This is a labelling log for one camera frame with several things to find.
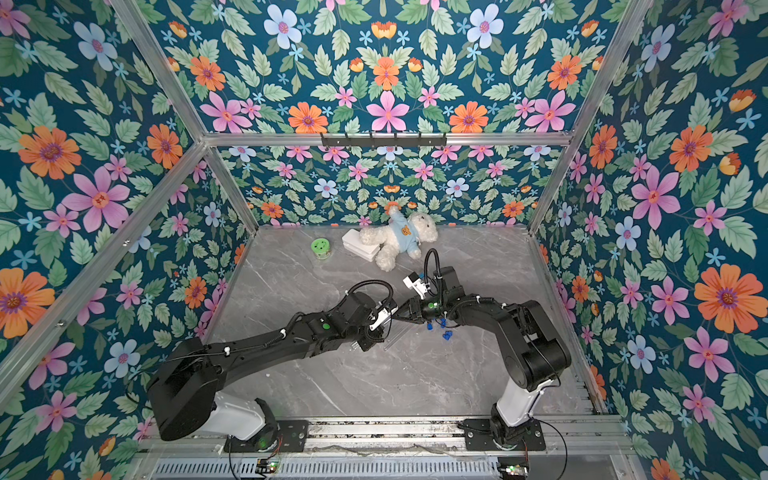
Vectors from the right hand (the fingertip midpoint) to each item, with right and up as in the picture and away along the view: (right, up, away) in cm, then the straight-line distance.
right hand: (401, 311), depth 85 cm
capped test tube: (-2, -9, +4) cm, 10 cm away
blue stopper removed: (+14, -9, +6) cm, 17 cm away
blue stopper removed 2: (+13, -6, +8) cm, 16 cm away
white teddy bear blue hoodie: (-1, +24, +22) cm, 33 cm away
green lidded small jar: (-30, +19, +23) cm, 42 cm away
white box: (-19, +21, +25) cm, 37 cm away
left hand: (-5, -4, -1) cm, 6 cm away
